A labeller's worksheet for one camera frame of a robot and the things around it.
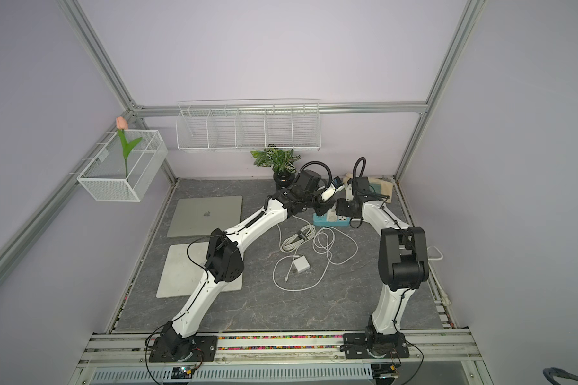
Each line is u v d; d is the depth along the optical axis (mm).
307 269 896
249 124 1037
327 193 799
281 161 913
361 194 767
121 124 826
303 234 986
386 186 1171
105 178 751
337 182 777
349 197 886
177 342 639
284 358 734
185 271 894
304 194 726
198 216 1076
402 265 502
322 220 1019
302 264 894
